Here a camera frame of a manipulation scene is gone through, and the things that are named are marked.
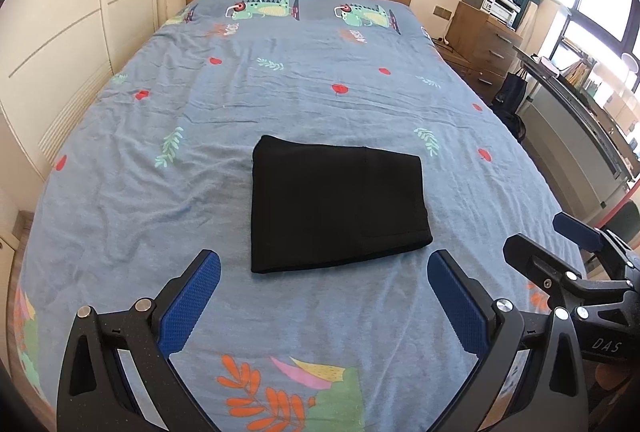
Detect white wardrobe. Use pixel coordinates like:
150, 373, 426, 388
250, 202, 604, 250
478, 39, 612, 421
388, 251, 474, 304
0, 0, 166, 233

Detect blue printed bed sheet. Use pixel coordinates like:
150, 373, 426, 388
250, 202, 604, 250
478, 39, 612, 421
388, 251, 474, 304
12, 0, 588, 432

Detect black backpack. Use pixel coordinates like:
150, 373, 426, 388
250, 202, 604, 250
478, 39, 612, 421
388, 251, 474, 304
500, 109, 527, 143

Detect long desk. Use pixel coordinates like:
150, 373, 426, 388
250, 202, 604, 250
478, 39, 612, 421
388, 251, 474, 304
515, 44, 640, 185

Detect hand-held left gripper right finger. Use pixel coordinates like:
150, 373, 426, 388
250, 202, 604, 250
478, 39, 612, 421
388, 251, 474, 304
427, 249, 591, 432

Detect black pants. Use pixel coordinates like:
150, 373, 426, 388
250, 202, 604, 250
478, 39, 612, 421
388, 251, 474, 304
250, 135, 434, 275

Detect blue dinosaur print pillow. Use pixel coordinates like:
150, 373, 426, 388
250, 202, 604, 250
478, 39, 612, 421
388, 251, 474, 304
187, 0, 306, 24
300, 0, 418, 36

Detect wooden dresser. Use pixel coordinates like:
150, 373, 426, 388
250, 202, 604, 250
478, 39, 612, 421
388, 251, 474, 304
446, 2, 523, 88

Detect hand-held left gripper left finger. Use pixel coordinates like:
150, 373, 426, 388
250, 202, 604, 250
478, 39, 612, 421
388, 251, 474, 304
57, 249, 222, 432

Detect white printer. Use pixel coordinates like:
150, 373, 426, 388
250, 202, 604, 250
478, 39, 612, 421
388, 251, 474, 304
462, 0, 521, 27

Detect white desk lamp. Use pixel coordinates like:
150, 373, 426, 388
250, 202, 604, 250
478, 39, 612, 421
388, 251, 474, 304
620, 52, 640, 91

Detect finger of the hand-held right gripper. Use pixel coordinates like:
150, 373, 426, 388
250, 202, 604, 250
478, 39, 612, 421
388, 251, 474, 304
552, 211, 640, 281
502, 234, 588, 313

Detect wooden nightstand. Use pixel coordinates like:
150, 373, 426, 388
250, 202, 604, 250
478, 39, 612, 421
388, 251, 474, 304
432, 39, 496, 103

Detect orange metal frame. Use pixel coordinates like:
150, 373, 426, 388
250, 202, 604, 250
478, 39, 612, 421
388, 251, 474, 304
597, 184, 640, 233

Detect dark green chair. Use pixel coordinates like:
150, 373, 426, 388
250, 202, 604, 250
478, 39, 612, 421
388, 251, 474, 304
602, 202, 640, 244

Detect black shopping bag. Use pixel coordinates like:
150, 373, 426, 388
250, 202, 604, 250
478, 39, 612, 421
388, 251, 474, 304
492, 69, 529, 118

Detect dark framed window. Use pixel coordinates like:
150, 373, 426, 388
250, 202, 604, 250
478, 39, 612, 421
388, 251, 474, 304
540, 0, 640, 78

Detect yellow folders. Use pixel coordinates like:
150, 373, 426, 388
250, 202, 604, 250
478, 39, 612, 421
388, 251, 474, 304
562, 57, 594, 89

